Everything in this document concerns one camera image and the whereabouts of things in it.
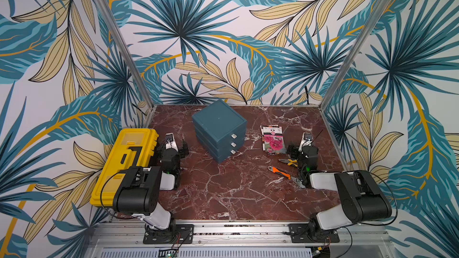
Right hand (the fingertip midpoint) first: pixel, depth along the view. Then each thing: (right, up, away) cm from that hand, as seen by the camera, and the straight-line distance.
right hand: (302, 142), depth 92 cm
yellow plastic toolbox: (-81, -1, -12) cm, 82 cm away
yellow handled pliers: (-6, -10, +2) cm, 12 cm away
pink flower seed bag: (-13, +1, +8) cm, 16 cm away
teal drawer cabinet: (-41, +6, -12) cm, 44 cm away
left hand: (-66, 0, 0) cm, 66 cm away
